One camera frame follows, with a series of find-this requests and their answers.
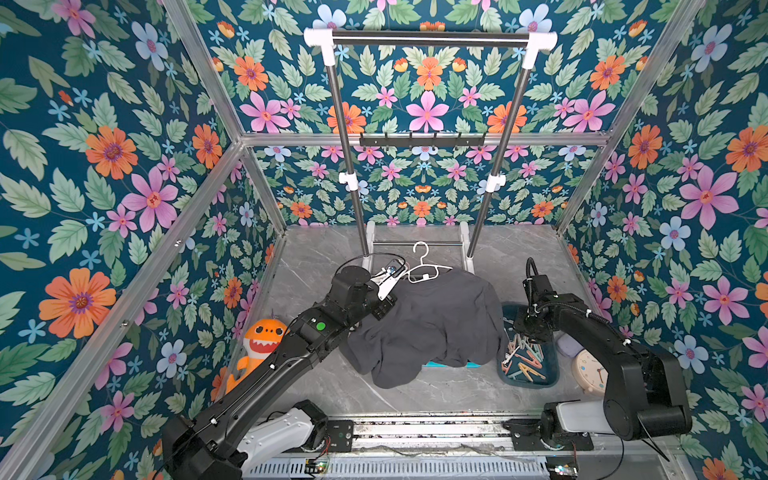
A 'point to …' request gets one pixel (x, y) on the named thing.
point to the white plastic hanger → (438, 267)
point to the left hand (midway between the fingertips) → (396, 280)
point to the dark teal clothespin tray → (524, 363)
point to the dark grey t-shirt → (451, 317)
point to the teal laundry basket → (430, 364)
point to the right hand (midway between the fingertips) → (527, 326)
